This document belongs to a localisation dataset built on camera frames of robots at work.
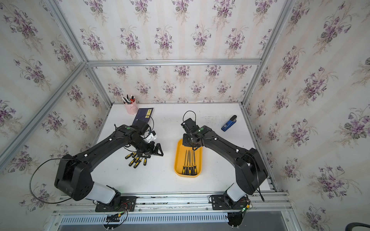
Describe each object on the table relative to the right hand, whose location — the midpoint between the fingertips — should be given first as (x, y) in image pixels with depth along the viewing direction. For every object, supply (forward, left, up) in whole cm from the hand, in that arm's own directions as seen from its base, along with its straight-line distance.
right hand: (187, 142), depth 85 cm
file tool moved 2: (-11, -3, -10) cm, 16 cm away
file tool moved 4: (-11, +2, -10) cm, 15 cm away
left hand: (-9, +16, +1) cm, 19 cm away
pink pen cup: (+31, +43, +1) cm, 53 cm away
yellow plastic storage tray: (-1, +5, -10) cm, 11 cm away
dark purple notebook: (+30, +35, -9) cm, 47 cm away
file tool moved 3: (-11, 0, -10) cm, 15 cm away
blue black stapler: (+22, -32, -9) cm, 40 cm away
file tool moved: (-11, -5, -10) cm, 16 cm away
